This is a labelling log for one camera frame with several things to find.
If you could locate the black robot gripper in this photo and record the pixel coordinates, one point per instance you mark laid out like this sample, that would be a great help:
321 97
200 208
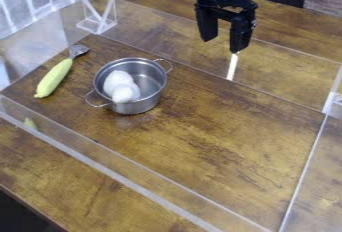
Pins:
236 11

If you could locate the silver metal pot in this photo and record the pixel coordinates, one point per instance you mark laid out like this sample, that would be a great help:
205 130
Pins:
150 74

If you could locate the clear acrylic triangle stand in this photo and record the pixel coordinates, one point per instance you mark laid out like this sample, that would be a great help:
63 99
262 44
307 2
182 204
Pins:
98 23

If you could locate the grey metal spatula head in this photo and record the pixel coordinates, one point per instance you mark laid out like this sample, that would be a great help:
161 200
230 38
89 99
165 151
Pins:
78 50

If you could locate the yellow green corn cob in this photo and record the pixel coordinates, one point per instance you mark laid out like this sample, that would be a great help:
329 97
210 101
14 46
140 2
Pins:
53 79

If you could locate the clear acrylic front barrier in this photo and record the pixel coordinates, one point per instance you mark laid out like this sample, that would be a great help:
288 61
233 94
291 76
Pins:
184 201

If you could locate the clear acrylic barrier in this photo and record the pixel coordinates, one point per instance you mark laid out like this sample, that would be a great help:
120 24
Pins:
315 210
184 201

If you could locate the clear acrylic right barrier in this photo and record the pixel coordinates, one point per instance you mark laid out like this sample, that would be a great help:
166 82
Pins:
315 210

